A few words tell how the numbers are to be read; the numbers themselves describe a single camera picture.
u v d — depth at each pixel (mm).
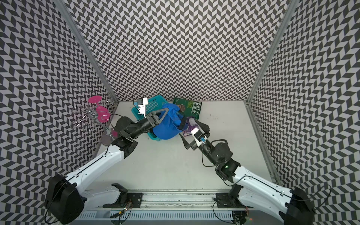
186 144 588
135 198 728
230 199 651
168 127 709
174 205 722
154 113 618
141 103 608
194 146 577
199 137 505
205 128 608
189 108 1114
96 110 886
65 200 384
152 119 588
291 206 403
